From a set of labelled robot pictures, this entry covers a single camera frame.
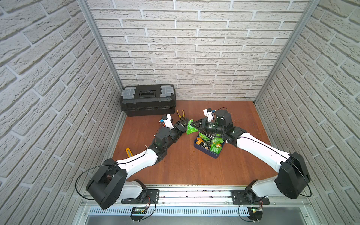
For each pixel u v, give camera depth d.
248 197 0.66
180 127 0.69
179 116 1.08
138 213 0.71
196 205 0.73
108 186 0.41
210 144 0.91
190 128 0.74
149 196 0.73
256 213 0.70
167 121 0.73
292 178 0.42
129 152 0.89
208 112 0.74
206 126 0.68
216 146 0.90
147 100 0.98
